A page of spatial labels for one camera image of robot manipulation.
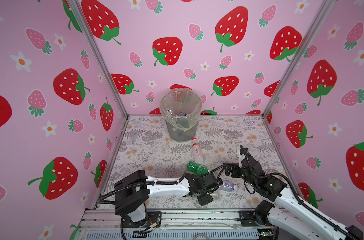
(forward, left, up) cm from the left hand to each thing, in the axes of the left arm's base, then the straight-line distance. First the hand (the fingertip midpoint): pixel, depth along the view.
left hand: (208, 194), depth 79 cm
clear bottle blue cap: (+4, -11, +1) cm, 12 cm away
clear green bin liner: (+56, +16, +13) cm, 59 cm away
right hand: (+12, -11, +11) cm, 20 cm away
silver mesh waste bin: (+40, +21, +1) cm, 45 cm away
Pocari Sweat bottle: (+49, +15, +13) cm, 53 cm away
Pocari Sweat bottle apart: (+44, +23, +20) cm, 54 cm away
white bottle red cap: (+25, +5, +2) cm, 25 cm away
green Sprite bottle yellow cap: (+14, +5, +2) cm, 15 cm away
